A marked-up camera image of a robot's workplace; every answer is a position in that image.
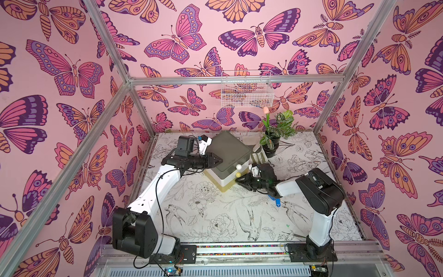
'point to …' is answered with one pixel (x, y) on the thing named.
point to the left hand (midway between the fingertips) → (221, 160)
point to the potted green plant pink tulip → (280, 125)
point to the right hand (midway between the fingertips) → (233, 183)
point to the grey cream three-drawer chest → (235, 155)
